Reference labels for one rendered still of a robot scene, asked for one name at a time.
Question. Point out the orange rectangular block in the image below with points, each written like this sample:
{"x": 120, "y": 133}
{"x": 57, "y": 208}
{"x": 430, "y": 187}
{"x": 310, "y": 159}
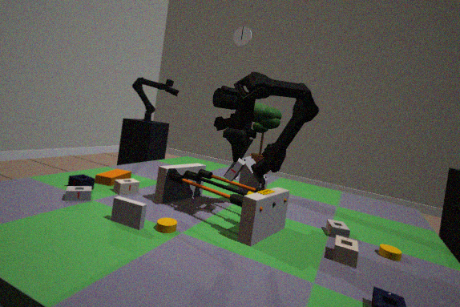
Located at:
{"x": 108, "y": 178}

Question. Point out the yellow short cylinder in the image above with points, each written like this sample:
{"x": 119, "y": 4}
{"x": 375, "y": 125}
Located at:
{"x": 390, "y": 252}
{"x": 166, "y": 225}

